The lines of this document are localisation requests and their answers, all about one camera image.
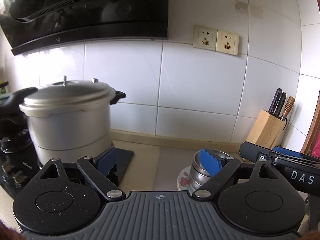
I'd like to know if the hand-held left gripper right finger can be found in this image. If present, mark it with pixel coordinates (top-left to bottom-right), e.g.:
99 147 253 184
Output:
192 148 285 201

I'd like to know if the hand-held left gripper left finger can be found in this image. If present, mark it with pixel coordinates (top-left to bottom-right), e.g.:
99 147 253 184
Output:
37 146 125 202

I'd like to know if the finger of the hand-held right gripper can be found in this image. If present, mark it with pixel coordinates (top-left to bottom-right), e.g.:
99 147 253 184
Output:
272 146 320 164
239 142 275 163

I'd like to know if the white floral plate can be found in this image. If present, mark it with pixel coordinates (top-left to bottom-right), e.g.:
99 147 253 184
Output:
177 166 201 191

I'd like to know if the black glass gas stove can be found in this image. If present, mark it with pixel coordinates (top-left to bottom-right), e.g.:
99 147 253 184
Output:
0 127 135 201

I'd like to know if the wooden knife block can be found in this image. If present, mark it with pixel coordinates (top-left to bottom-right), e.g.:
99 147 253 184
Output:
245 109 284 149

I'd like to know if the aluminium pressure cooker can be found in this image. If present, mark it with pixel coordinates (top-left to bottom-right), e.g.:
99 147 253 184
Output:
19 75 127 164

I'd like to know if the black wok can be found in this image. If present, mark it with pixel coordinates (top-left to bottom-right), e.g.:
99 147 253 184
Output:
0 87 38 136

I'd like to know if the black range hood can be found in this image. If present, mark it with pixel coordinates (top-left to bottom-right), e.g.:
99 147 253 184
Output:
0 0 169 56

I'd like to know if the wooden handled knife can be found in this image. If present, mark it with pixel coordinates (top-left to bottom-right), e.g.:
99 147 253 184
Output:
279 96 296 121

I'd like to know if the black handled knife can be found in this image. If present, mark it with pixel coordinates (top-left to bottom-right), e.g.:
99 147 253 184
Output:
268 88 282 116
274 92 287 118

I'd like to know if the cream wall socket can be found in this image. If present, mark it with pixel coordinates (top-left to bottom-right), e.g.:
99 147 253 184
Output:
192 25 217 51
216 29 240 56

